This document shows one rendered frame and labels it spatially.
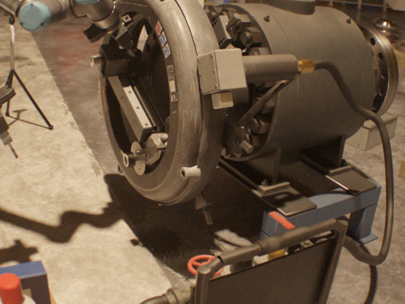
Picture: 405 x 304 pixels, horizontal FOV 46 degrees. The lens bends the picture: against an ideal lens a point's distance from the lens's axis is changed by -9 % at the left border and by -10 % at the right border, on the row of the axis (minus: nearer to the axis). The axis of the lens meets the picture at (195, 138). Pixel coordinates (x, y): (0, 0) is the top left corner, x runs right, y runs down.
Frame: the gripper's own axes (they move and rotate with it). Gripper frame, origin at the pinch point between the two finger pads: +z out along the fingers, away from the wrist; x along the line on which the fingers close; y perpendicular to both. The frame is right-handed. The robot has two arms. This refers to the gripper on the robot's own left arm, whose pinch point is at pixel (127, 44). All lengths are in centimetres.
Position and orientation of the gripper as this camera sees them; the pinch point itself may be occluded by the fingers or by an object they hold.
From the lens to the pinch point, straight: 176.7
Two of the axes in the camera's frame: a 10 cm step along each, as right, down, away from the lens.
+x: -5.8, -6.7, 4.6
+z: 2.8, 3.6, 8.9
